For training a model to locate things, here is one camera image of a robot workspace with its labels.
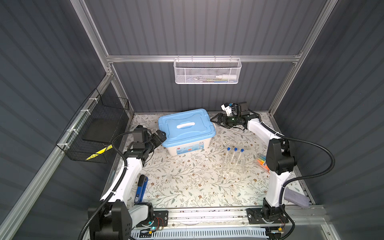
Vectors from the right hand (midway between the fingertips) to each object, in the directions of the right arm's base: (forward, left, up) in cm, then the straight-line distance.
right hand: (216, 122), depth 92 cm
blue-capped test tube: (-18, -9, -2) cm, 21 cm away
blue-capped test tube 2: (-19, -13, -2) cm, 23 cm away
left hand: (-12, +33, +2) cm, 35 cm away
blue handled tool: (-34, +42, -13) cm, 56 cm away
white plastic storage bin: (-13, +20, -10) cm, 26 cm away
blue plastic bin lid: (-4, +18, +1) cm, 18 cm away
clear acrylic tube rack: (-22, -10, -16) cm, 29 cm away
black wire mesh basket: (-21, +62, +14) cm, 67 cm away
